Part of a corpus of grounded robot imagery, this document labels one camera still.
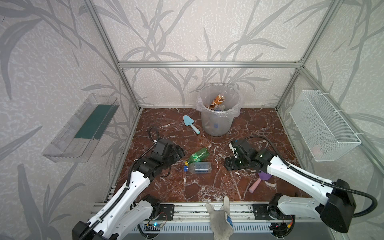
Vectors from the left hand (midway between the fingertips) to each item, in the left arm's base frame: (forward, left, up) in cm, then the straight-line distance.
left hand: (182, 149), depth 78 cm
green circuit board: (-32, +11, -16) cm, 37 cm away
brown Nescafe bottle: (+36, -21, +1) cm, 41 cm away
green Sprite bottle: (+3, -10, -14) cm, 18 cm away
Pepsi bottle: (+20, -19, -5) cm, 28 cm away
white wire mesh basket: (0, -64, +18) cm, 67 cm away
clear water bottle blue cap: (-5, -9, -12) cm, 16 cm away
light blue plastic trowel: (+33, 0, -18) cm, 37 cm away
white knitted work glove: (-31, -20, -14) cm, 40 cm away
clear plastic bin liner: (+31, -31, +5) cm, 44 cm away
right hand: (-3, -25, -5) cm, 26 cm away
